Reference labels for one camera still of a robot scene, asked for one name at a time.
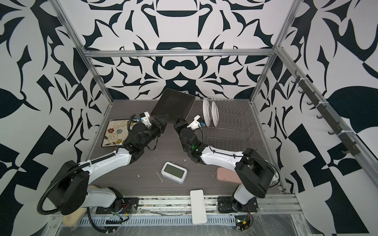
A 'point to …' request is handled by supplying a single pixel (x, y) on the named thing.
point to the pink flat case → (224, 174)
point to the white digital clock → (174, 172)
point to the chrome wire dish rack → (230, 124)
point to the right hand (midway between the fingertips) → (176, 115)
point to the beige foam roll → (72, 220)
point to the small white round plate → (207, 111)
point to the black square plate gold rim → (174, 103)
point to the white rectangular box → (199, 215)
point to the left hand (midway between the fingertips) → (169, 114)
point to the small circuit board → (242, 222)
